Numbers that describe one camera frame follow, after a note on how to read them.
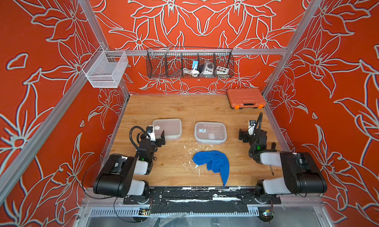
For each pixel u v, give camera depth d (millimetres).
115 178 439
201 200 727
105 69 940
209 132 943
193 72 849
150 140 762
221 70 941
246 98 1151
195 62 836
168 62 1005
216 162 815
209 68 907
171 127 940
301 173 427
